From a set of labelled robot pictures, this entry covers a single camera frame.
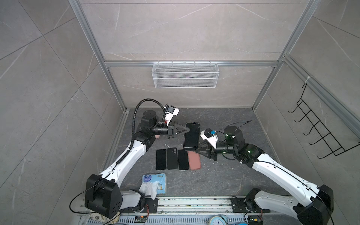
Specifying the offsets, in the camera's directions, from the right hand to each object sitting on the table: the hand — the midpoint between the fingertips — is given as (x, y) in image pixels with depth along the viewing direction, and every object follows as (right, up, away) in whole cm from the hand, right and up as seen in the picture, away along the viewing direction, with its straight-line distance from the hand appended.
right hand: (199, 148), depth 68 cm
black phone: (-4, +6, -4) cm, 8 cm away
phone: (-8, -13, +20) cm, 25 cm away
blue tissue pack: (-24, -21, +7) cm, 33 cm away
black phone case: (-15, -11, +22) cm, 29 cm away
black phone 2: (-23, -12, +23) cm, 35 cm away
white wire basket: (-7, +47, +32) cm, 57 cm away
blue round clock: (+11, -34, -2) cm, 36 cm away
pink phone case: (0, -14, +20) cm, 24 cm away
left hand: (-5, +9, -4) cm, 11 cm away
